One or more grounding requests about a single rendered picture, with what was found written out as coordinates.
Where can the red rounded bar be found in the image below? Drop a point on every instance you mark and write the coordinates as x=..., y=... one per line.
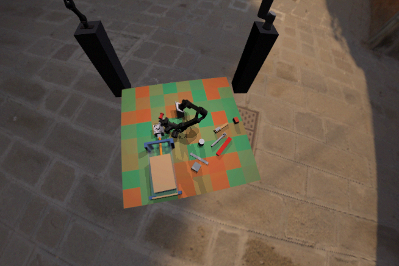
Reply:
x=223, y=146

